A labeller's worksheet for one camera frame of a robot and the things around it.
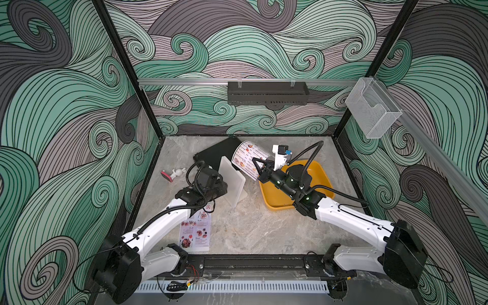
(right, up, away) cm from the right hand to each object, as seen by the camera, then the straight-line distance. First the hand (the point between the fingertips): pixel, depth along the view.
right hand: (251, 161), depth 70 cm
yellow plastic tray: (+13, -19, +20) cm, 31 cm away
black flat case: (-20, +1, +35) cm, 40 cm away
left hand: (-10, -11, +12) cm, 19 cm away
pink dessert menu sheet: (-24, -32, +12) cm, 42 cm away
